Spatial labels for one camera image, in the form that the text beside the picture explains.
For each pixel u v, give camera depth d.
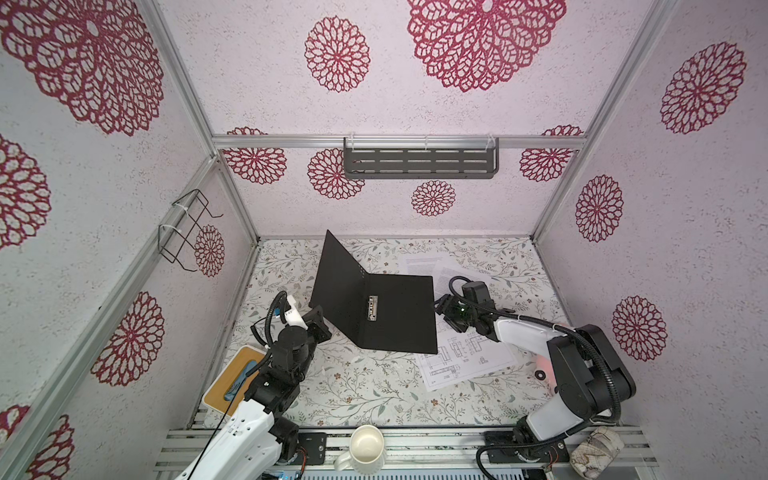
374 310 0.99
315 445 0.75
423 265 1.13
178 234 0.75
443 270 1.10
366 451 0.76
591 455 0.70
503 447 0.73
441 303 0.85
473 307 0.73
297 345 0.57
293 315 0.67
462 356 0.90
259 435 0.51
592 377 0.46
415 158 0.94
